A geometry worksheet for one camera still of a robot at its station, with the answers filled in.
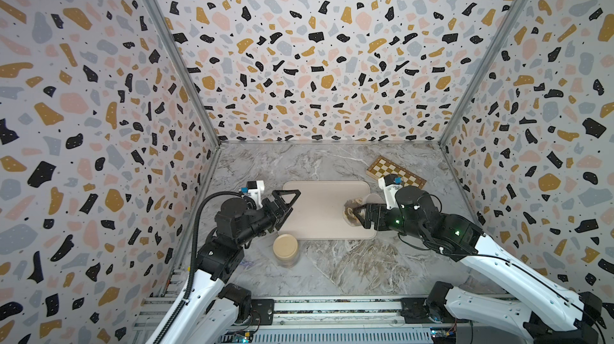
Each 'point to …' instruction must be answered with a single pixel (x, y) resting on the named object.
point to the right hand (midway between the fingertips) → (363, 212)
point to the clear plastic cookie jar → (348, 215)
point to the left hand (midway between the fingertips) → (299, 201)
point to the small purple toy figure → (247, 263)
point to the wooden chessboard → (382, 167)
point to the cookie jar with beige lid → (285, 250)
